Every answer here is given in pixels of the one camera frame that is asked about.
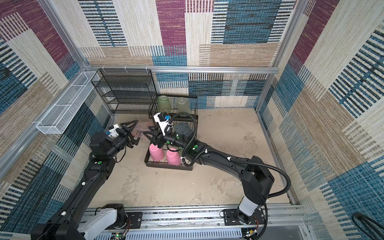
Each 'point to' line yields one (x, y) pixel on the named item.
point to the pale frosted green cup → (183, 106)
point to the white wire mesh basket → (56, 120)
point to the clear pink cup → (138, 132)
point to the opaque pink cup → (174, 158)
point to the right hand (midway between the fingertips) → (146, 132)
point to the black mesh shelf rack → (126, 90)
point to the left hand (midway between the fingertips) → (140, 123)
